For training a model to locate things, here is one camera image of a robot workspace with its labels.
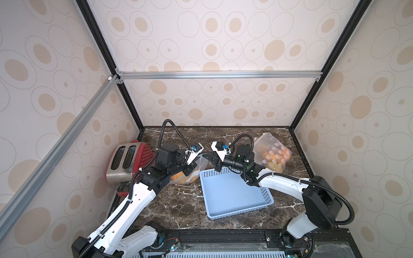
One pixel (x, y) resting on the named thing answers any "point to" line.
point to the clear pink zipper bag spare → (270, 152)
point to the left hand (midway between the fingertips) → (200, 155)
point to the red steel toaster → (125, 160)
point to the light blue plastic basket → (226, 193)
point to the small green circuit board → (173, 247)
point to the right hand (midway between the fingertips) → (210, 151)
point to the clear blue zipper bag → (180, 178)
